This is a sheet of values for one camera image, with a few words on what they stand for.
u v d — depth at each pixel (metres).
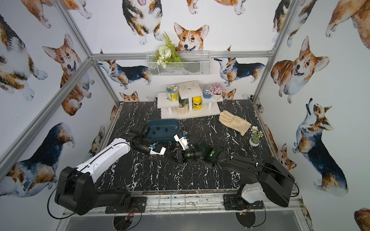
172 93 0.97
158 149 0.61
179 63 0.84
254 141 0.93
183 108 1.07
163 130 1.05
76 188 0.41
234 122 1.07
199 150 0.61
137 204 0.74
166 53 0.78
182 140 0.70
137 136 0.62
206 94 0.98
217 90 0.93
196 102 1.09
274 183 0.42
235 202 0.68
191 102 1.10
